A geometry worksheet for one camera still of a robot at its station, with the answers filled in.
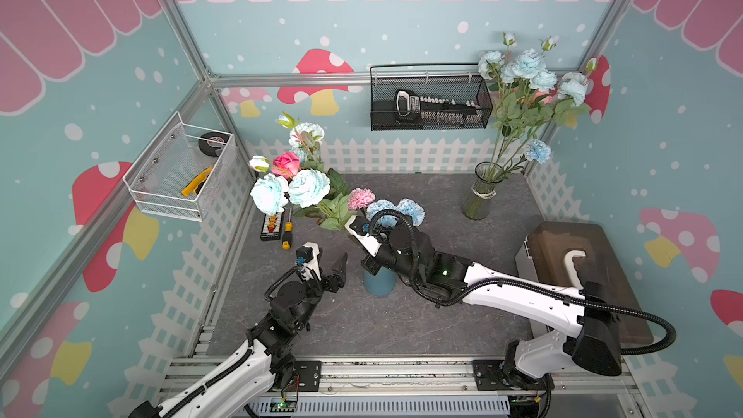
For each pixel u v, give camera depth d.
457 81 0.89
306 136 0.60
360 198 0.66
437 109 0.88
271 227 1.03
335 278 0.70
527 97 0.81
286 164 0.53
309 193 0.51
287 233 1.02
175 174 0.74
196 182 0.73
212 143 0.81
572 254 0.74
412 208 0.65
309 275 0.62
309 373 0.74
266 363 0.56
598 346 0.39
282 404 0.72
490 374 0.76
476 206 1.03
